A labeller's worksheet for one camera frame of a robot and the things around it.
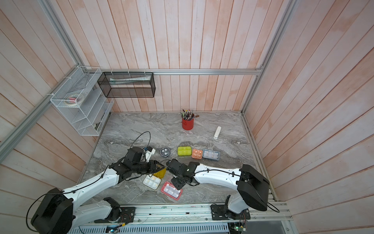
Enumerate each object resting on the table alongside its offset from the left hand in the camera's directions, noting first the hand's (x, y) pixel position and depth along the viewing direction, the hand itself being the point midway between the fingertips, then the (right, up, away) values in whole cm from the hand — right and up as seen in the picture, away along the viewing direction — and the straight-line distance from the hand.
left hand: (161, 170), depth 80 cm
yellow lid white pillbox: (-5, -8, +3) cm, 10 cm away
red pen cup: (+15, +26, +24) cm, 38 cm away
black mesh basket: (-32, +55, +23) cm, 67 cm away
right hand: (+9, -6, +1) cm, 11 cm away
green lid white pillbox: (+13, +8, +17) cm, 23 cm away
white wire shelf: (-40, +29, -2) cm, 49 cm away
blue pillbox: (+31, +6, +15) cm, 35 cm away
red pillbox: (+5, -12, +1) cm, 13 cm away
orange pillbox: (+21, +6, +15) cm, 27 cm away
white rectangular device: (+37, +20, +24) cm, 48 cm away
